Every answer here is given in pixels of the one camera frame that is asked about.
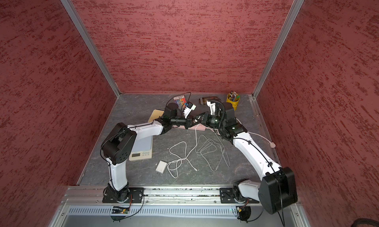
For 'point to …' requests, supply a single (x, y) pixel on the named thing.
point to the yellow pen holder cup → (234, 98)
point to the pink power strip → (201, 127)
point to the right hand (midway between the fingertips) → (193, 120)
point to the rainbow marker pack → (180, 100)
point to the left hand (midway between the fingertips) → (200, 123)
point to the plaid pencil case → (203, 100)
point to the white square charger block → (161, 167)
